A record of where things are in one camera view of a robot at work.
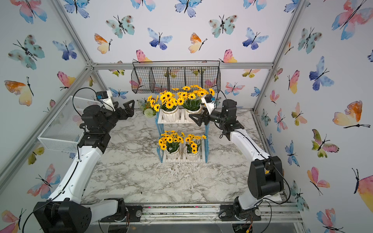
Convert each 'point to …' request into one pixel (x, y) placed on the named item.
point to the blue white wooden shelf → (182, 119)
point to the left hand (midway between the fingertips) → (126, 100)
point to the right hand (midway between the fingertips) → (195, 109)
